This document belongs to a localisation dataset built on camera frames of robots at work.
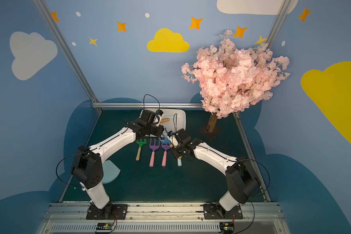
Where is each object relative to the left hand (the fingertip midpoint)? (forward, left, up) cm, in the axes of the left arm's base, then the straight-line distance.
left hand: (163, 126), depth 89 cm
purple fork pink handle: (-5, +7, -17) cm, 19 cm away
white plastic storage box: (+18, -5, -13) cm, 23 cm away
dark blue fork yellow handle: (-7, -2, -5) cm, 9 cm away
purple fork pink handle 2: (-4, -1, -18) cm, 19 cm away
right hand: (-11, -9, -7) cm, 15 cm away
